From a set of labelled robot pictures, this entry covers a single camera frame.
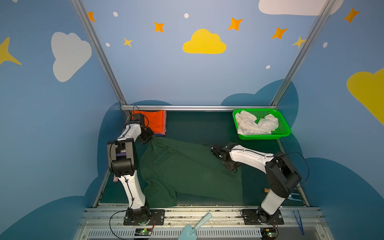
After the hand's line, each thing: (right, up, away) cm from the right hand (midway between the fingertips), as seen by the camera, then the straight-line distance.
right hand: (238, 161), depth 88 cm
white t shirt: (+13, +22, +23) cm, 35 cm away
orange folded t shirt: (-57, +26, +22) cm, 67 cm away
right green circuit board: (+10, -31, -16) cm, 37 cm away
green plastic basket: (+38, +19, +19) cm, 46 cm away
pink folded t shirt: (-49, +23, +22) cm, 58 cm away
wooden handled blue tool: (+26, -18, -8) cm, 32 cm away
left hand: (-54, +14, +12) cm, 58 cm away
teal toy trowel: (-29, -29, -19) cm, 46 cm away
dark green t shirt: (-40, -7, +3) cm, 40 cm away
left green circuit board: (-52, -31, -16) cm, 62 cm away
